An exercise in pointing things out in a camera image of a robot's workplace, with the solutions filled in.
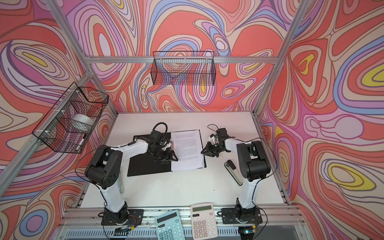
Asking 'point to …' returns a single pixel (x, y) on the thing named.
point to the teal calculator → (169, 226)
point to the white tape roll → (82, 122)
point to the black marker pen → (78, 147)
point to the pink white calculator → (203, 222)
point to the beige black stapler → (231, 167)
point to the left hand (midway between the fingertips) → (175, 160)
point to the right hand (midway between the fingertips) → (203, 155)
